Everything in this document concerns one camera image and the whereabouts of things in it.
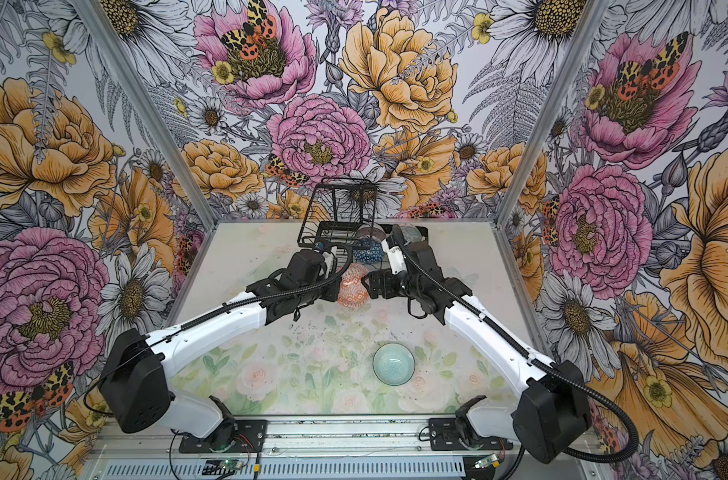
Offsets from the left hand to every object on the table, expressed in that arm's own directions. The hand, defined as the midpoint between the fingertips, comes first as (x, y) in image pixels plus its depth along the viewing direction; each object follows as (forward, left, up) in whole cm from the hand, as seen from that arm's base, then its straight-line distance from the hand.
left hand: (337, 286), depth 83 cm
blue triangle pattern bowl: (+23, -9, -15) cm, 29 cm away
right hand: (-2, -11, +3) cm, 12 cm away
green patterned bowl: (+30, -25, -11) cm, 40 cm away
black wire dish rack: (+43, +1, -13) cm, 45 cm away
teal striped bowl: (-16, -15, -15) cm, 27 cm away
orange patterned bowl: (-1, -4, -1) cm, 4 cm away
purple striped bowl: (+31, -11, -11) cm, 34 cm away
